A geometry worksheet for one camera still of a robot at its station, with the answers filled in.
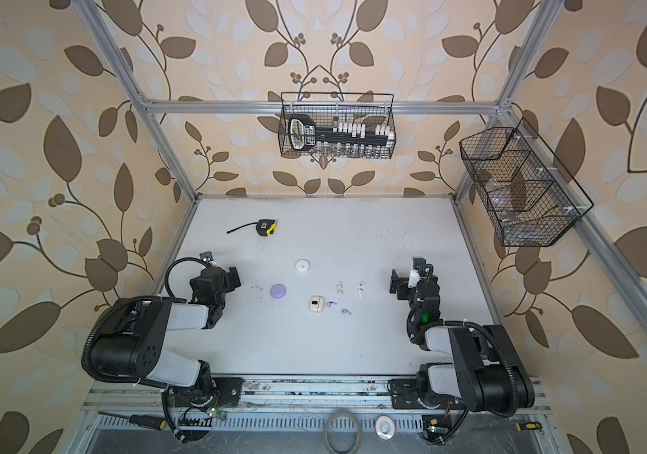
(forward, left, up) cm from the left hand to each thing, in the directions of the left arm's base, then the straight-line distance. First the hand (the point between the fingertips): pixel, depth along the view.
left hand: (212, 270), depth 93 cm
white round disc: (-42, -54, -4) cm, 68 cm away
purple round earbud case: (-5, -22, -4) cm, 23 cm away
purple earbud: (-12, -44, -4) cm, 46 cm away
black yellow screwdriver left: (-42, +4, -3) cm, 42 cm away
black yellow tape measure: (+20, -14, -2) cm, 25 cm away
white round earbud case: (+4, -29, -3) cm, 30 cm away
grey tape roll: (-43, -43, -5) cm, 62 cm away
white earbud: (-5, -50, -3) cm, 50 cm away
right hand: (-1, -65, +3) cm, 66 cm away
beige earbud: (-4, -42, -4) cm, 43 cm away
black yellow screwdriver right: (-41, -90, -3) cm, 99 cm away
